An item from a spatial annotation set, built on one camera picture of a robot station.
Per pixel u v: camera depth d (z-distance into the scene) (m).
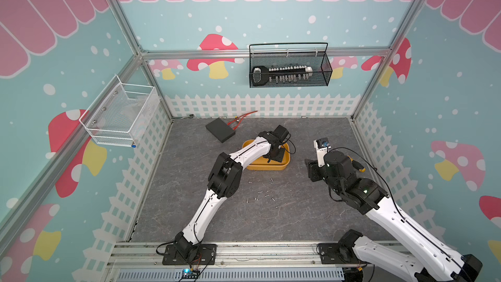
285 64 0.93
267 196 0.89
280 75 0.89
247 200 0.87
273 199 0.88
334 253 0.73
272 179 0.94
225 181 0.61
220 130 1.15
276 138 0.77
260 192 0.91
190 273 0.73
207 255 0.75
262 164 0.94
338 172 0.52
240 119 1.19
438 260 0.39
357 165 0.97
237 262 0.74
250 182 0.94
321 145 0.61
